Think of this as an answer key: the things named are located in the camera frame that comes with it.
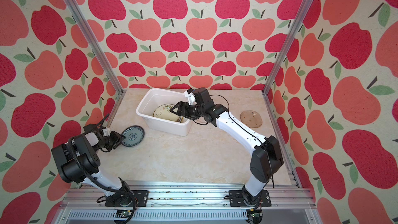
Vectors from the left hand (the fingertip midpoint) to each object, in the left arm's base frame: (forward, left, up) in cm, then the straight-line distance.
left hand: (125, 138), depth 94 cm
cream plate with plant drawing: (+19, -22, +3) cm, 29 cm away
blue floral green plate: (+3, -5, 0) cm, 6 cm away
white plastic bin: (+26, -18, +10) cm, 33 cm away
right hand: (+1, -35, +25) cm, 43 cm away
